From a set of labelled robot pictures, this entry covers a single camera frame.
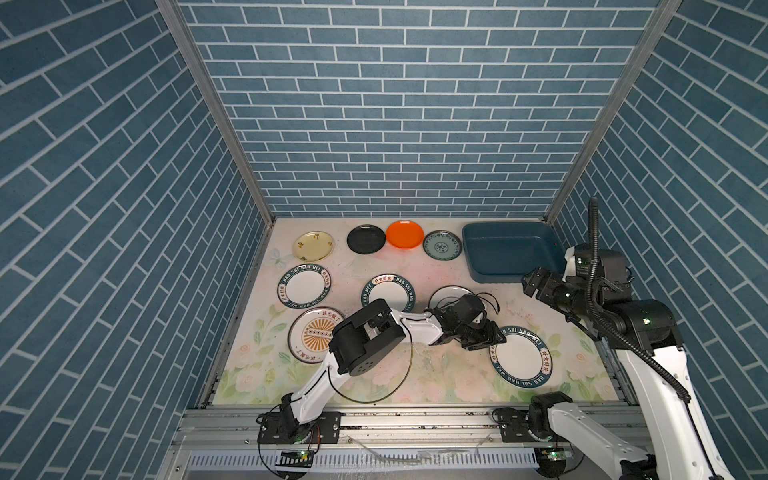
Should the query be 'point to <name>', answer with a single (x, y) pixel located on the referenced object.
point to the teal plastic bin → (503, 251)
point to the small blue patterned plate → (442, 245)
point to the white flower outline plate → (449, 294)
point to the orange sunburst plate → (310, 333)
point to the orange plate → (405, 234)
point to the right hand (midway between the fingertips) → (533, 280)
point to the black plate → (366, 239)
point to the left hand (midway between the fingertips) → (502, 345)
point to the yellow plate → (313, 246)
